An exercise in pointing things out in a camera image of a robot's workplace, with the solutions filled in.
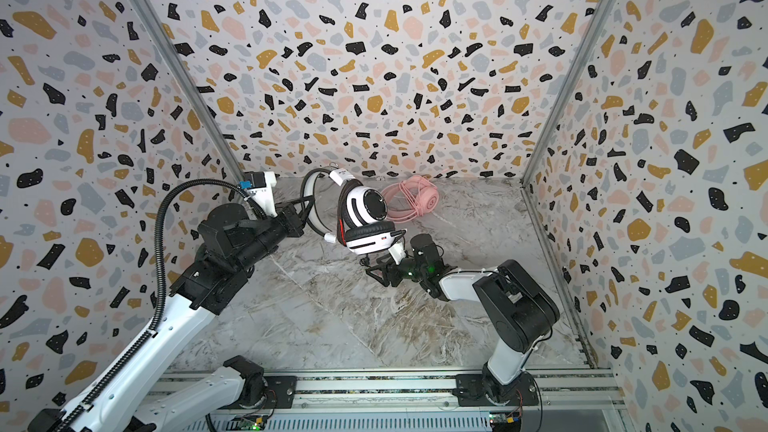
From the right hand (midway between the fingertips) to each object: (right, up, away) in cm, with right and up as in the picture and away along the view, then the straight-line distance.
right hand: (369, 262), depth 85 cm
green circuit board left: (-27, -35, -15) cm, 46 cm away
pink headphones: (+12, +19, +23) cm, 32 cm away
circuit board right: (+34, -34, -14) cm, 50 cm away
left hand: (-10, +19, -22) cm, 30 cm away
